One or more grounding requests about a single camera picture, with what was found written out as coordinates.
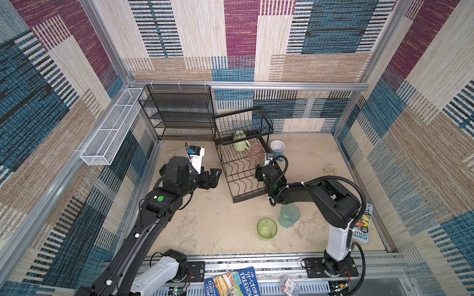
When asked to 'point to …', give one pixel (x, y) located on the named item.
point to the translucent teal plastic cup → (289, 215)
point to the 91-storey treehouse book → (241, 282)
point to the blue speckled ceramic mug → (278, 147)
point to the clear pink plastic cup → (256, 149)
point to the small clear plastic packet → (289, 287)
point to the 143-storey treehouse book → (360, 233)
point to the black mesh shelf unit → (179, 112)
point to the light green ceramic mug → (242, 145)
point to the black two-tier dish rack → (237, 166)
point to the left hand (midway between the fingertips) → (212, 169)
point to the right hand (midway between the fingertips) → (267, 166)
